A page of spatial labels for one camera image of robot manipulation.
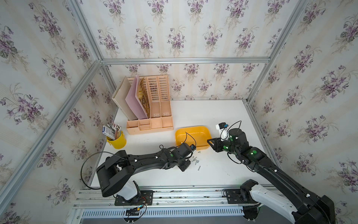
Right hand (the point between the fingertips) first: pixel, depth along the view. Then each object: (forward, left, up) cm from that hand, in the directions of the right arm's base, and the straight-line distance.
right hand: (210, 140), depth 77 cm
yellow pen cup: (+3, +57, -11) cm, 58 cm away
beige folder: (+22, +55, +11) cm, 61 cm away
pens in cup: (+7, +60, -4) cm, 60 cm away
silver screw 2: (-7, +7, -17) cm, 20 cm away
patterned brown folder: (+35, +45, 0) cm, 57 cm away
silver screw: (-10, +6, -17) cm, 20 cm away
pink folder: (+22, +48, +9) cm, 53 cm away
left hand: (-8, +12, -14) cm, 20 cm away
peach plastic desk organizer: (+45, +35, -6) cm, 57 cm away
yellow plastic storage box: (+13, +5, -17) cm, 22 cm away
